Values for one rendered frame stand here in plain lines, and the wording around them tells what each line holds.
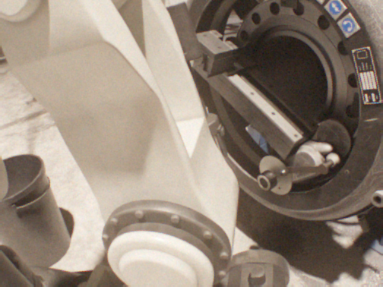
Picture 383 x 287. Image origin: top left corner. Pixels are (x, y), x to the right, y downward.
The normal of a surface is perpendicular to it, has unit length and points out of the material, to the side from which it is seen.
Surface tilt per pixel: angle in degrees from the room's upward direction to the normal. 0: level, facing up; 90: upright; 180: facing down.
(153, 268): 90
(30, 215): 93
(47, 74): 115
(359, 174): 90
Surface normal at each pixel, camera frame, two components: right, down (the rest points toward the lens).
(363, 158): -0.81, 0.35
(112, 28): 0.86, -0.34
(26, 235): 0.48, 0.41
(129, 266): -0.18, 0.48
